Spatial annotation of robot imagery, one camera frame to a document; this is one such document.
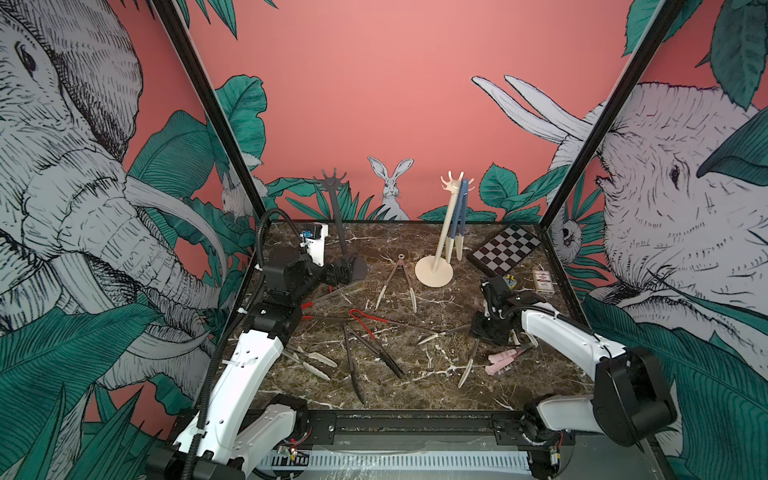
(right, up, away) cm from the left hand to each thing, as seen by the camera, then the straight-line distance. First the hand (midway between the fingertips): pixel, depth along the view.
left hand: (342, 245), depth 72 cm
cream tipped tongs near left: (-12, -34, +13) cm, 38 cm away
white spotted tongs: (+35, -33, +13) cm, 50 cm away
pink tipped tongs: (+43, -32, +10) cm, 55 cm away
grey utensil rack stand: (-1, -7, +37) cm, 38 cm away
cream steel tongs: (+15, -6, +36) cm, 39 cm away
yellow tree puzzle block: (+53, -12, +30) cm, 62 cm away
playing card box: (+64, -13, +30) cm, 72 cm away
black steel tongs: (-1, -26, +19) cm, 32 cm away
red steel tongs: (-7, -17, +27) cm, 33 cm away
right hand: (+35, -25, +15) cm, 45 cm away
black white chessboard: (+52, -3, +36) cm, 63 cm away
